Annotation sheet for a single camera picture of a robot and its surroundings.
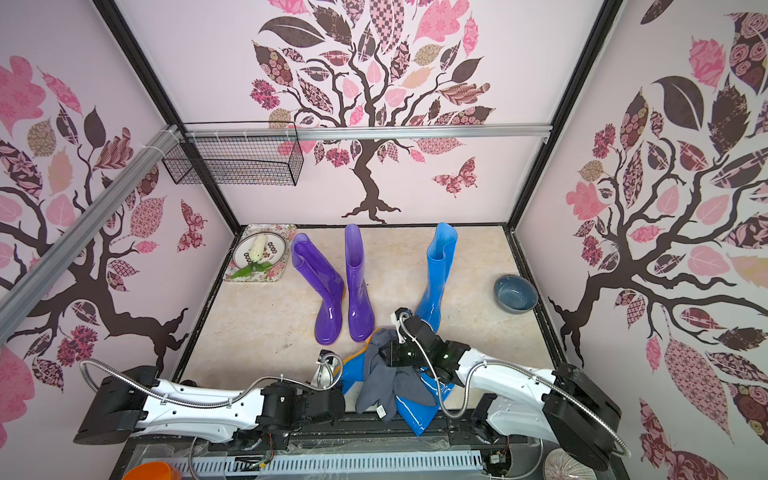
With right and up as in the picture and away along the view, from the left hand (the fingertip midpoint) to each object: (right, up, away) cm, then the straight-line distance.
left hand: (342, 394), depth 78 cm
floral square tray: (-29, +31, +28) cm, 51 cm away
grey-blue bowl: (+55, +24, +20) cm, 63 cm away
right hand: (+10, +11, +1) cm, 15 cm away
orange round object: (-40, -10, -13) cm, 43 cm away
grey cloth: (+11, +5, -4) cm, 13 cm away
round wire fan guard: (+53, -12, -10) cm, 55 cm away
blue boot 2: (+20, -3, -4) cm, 21 cm away
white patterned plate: (-32, +39, +33) cm, 60 cm away
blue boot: (+27, +38, +7) cm, 47 cm away
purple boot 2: (+4, +22, +12) cm, 25 cm away
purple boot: (-6, +28, +16) cm, 33 cm away
